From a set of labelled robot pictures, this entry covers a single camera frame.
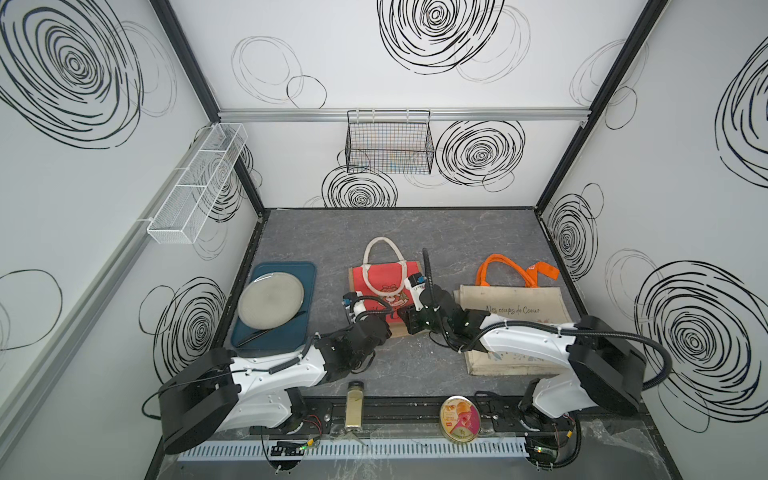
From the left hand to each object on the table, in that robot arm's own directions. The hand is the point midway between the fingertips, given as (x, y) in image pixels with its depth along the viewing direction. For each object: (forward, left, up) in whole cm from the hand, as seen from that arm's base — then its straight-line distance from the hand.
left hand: (390, 315), depth 82 cm
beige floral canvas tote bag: (-10, -27, -7) cm, 29 cm away
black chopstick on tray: (-2, +37, -9) cm, 38 cm away
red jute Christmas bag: (+14, +2, -6) cm, 16 cm away
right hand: (+1, -3, 0) cm, 3 cm away
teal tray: (-3, +29, -10) cm, 31 cm away
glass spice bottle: (-21, +8, -6) cm, 23 cm away
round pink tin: (-23, -17, -5) cm, 30 cm away
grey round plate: (+9, +39, -11) cm, 42 cm away
